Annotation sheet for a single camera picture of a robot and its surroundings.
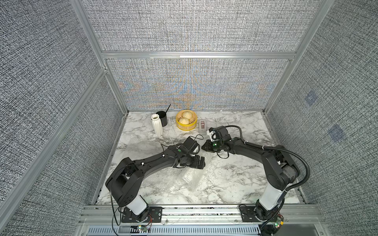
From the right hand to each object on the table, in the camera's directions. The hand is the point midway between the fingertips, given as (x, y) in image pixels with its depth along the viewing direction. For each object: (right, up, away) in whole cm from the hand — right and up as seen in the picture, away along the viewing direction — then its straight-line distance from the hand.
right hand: (202, 144), depth 91 cm
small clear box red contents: (+2, +10, +15) cm, 18 cm away
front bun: (-11, +15, +15) cm, 24 cm away
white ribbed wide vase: (-6, -16, -14) cm, 22 cm away
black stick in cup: (-26, +26, +35) cm, 50 cm away
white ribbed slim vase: (-28, +12, +4) cm, 31 cm away
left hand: (-1, -10, -8) cm, 13 cm away
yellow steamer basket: (-6, +12, +15) cm, 20 cm away
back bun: (-9, +20, +19) cm, 29 cm away
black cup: (-26, +18, +14) cm, 35 cm away
